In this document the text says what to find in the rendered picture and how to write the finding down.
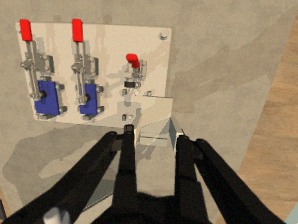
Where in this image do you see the grey toggle clamp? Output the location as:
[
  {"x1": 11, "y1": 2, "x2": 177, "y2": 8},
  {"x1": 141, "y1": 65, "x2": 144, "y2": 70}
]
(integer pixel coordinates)
[{"x1": 19, "y1": 19, "x2": 55, "y2": 101}]

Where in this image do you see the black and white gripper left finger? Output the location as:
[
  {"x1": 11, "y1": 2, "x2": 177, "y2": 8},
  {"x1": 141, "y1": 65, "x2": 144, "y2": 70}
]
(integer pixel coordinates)
[{"x1": 1, "y1": 113, "x2": 141, "y2": 224}]

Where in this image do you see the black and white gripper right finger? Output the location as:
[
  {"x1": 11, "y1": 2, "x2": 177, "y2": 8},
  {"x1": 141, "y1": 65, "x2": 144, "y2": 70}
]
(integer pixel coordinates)
[{"x1": 169, "y1": 116, "x2": 286, "y2": 224}]

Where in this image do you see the blue rectangular block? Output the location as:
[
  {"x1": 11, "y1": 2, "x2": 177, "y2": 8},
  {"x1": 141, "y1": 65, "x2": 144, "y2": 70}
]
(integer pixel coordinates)
[
  {"x1": 79, "y1": 84, "x2": 100, "y2": 115},
  {"x1": 34, "y1": 80, "x2": 63, "y2": 115}
]

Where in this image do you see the toggle clamp with red handle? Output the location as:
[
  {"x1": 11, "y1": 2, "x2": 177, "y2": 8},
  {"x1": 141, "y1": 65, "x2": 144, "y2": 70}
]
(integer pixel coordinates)
[{"x1": 71, "y1": 19, "x2": 99, "y2": 105}]

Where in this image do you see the red-handled toggle clamp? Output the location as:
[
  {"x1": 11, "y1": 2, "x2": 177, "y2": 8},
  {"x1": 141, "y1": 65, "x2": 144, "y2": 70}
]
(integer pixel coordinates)
[{"x1": 124, "y1": 54, "x2": 147, "y2": 88}]

